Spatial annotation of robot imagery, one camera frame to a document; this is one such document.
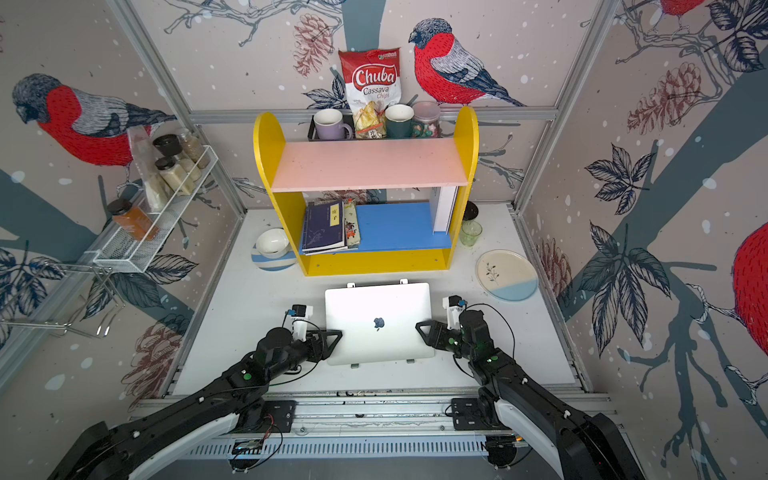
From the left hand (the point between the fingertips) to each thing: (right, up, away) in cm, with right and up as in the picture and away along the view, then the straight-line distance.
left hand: (339, 329), depth 81 cm
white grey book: (+30, +35, +4) cm, 46 cm away
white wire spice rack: (-52, +15, -15) cm, 57 cm away
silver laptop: (+11, +1, +2) cm, 11 cm away
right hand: (+23, 0, +3) cm, 24 cm away
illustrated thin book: (+1, +30, +15) cm, 34 cm away
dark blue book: (-7, +28, +11) cm, 31 cm away
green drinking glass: (+44, +27, +29) cm, 59 cm away
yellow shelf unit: (+15, +25, +12) cm, 32 cm away
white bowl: (-29, +23, +26) cm, 45 cm away
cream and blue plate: (+55, +12, +20) cm, 60 cm away
